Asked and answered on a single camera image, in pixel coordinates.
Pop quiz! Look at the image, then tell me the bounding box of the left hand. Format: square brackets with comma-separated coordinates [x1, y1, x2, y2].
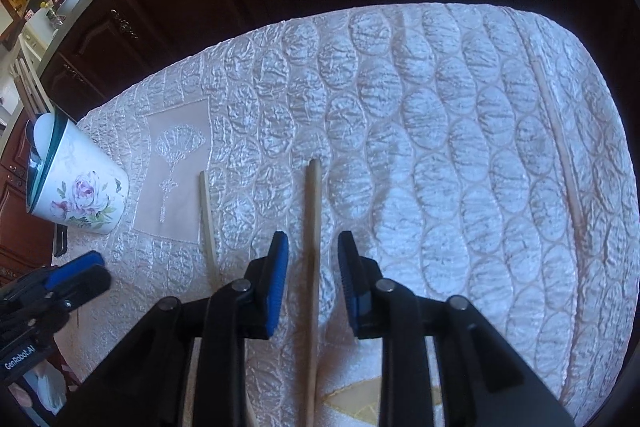
[8, 384, 32, 409]

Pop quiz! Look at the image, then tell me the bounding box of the white floral utensil cup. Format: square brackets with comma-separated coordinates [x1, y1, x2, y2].
[26, 110, 129, 234]

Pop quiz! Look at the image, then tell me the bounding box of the metal spoon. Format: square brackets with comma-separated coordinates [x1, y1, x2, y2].
[26, 133, 43, 191]

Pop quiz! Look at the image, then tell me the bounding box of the white ceramic soup spoon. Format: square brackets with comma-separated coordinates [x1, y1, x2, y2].
[32, 113, 55, 160]

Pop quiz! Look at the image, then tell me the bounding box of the quilted white tablecloth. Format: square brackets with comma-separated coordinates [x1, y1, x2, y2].
[56, 3, 639, 426]

